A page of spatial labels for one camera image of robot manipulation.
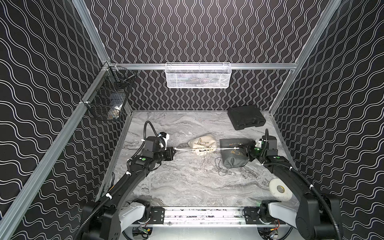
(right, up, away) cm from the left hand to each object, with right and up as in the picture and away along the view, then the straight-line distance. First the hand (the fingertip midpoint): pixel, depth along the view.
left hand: (175, 148), depth 82 cm
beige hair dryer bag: (+16, +1, +9) cm, 18 cm away
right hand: (+36, +2, +4) cm, 36 cm away
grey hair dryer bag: (+34, -3, +8) cm, 36 cm away
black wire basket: (-43, +31, +12) cm, 55 cm away
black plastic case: (+49, +21, +29) cm, 61 cm away
